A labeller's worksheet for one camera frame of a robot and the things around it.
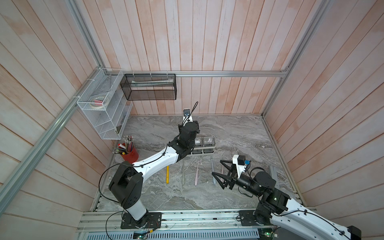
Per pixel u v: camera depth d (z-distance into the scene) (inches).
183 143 24.4
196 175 34.7
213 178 24.5
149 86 35.6
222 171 35.4
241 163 22.6
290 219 22.9
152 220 28.8
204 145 41.0
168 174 34.8
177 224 28.8
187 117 25.8
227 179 22.5
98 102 28.6
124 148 35.3
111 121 30.5
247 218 28.7
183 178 34.6
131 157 34.7
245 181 23.3
